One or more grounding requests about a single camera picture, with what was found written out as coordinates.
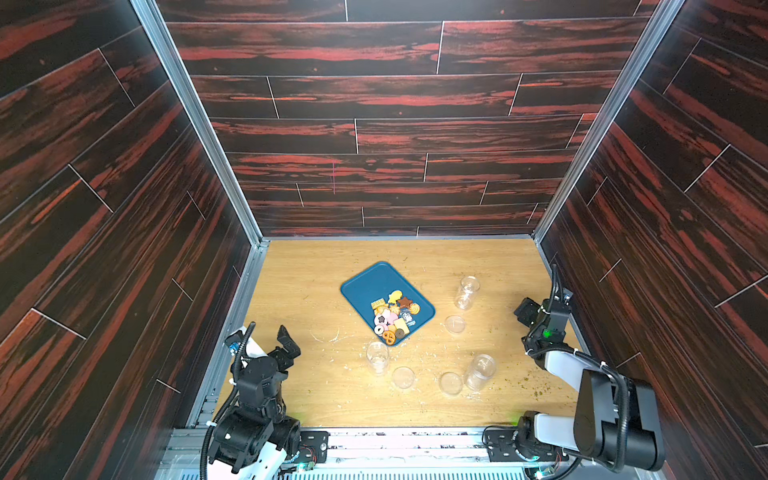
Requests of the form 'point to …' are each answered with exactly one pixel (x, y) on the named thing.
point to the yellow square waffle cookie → (377, 303)
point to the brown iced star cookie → (405, 303)
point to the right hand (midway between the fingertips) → (542, 306)
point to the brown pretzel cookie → (390, 337)
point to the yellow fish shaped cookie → (395, 296)
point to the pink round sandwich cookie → (393, 317)
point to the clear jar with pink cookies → (482, 368)
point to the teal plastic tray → (376, 283)
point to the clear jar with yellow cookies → (377, 356)
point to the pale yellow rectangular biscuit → (401, 324)
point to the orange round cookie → (414, 308)
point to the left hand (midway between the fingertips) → (273, 336)
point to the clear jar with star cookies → (469, 286)
